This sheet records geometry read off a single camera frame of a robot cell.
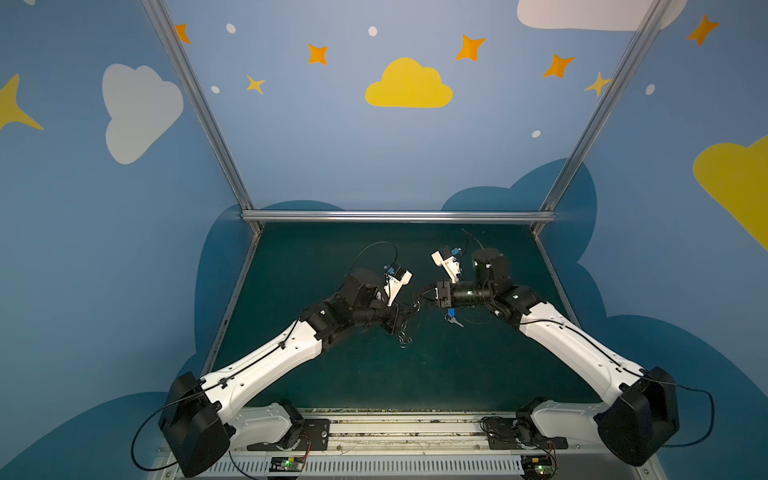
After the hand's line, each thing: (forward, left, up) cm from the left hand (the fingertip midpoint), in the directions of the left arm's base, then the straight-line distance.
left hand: (418, 311), depth 71 cm
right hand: (+4, 0, +1) cm, 4 cm away
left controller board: (-29, +31, -24) cm, 49 cm away
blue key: (+11, -14, -23) cm, 29 cm away
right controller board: (-29, -30, -24) cm, 48 cm away
